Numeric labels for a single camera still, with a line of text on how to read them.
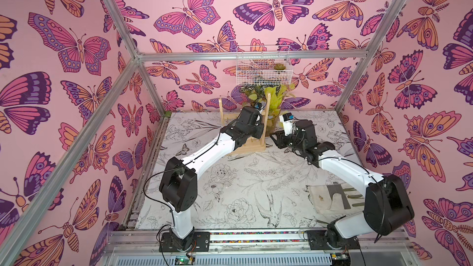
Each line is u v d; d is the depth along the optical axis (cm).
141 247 73
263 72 106
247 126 64
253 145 104
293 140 72
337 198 84
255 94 94
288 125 76
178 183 47
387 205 43
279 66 92
